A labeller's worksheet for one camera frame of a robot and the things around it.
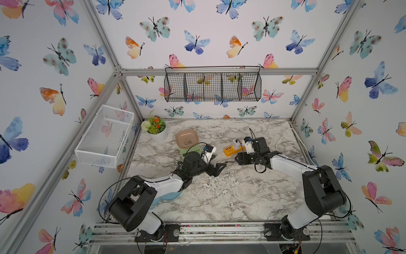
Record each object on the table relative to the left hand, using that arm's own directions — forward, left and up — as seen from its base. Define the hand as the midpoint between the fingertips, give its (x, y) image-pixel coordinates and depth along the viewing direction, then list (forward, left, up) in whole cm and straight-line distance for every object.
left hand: (222, 159), depth 83 cm
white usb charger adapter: (+15, -10, -7) cm, 19 cm away
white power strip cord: (-12, -20, +18) cm, 30 cm away
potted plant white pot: (+23, +39, -9) cm, 46 cm away
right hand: (+6, -12, -7) cm, 15 cm away
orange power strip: (+13, -7, -12) cm, 19 cm away
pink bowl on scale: (+23, +21, -10) cm, 33 cm away
